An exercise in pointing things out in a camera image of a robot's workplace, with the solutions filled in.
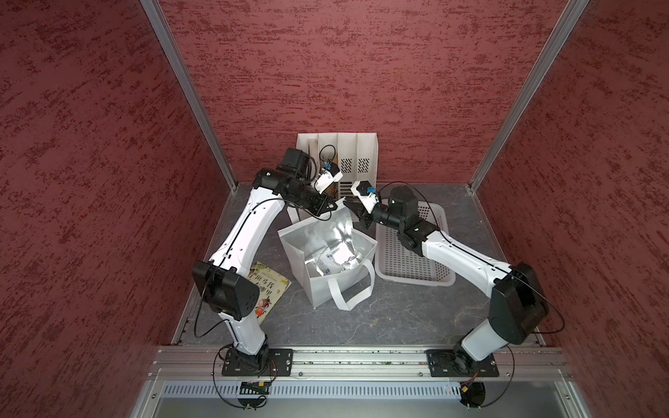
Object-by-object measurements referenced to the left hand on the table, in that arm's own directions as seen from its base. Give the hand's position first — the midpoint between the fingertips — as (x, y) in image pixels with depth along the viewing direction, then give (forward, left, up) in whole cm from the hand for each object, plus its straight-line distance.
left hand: (331, 210), depth 76 cm
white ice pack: (0, -4, -25) cm, 26 cm away
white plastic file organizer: (+41, -9, -12) cm, 43 cm away
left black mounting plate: (-36, +17, -25) cm, 47 cm away
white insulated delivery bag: (+2, +2, -25) cm, 25 cm away
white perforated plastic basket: (-4, -24, -27) cm, 36 cm away
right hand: (+3, -4, 0) cm, 5 cm away
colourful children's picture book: (-13, +21, -27) cm, 37 cm away
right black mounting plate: (-37, -33, -18) cm, 53 cm away
